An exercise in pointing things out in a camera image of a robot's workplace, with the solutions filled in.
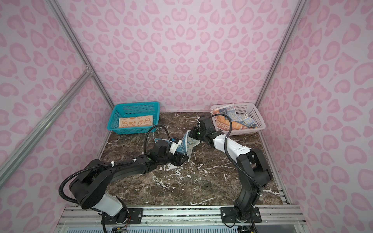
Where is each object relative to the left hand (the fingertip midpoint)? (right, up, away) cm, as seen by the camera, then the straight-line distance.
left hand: (186, 154), depth 84 cm
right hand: (+2, +13, +4) cm, 14 cm away
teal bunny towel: (0, +6, +2) cm, 7 cm away
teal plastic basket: (-46, +29, +30) cm, 62 cm away
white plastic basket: (+47, +29, +28) cm, 62 cm away
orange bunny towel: (-41, +20, +29) cm, 53 cm away
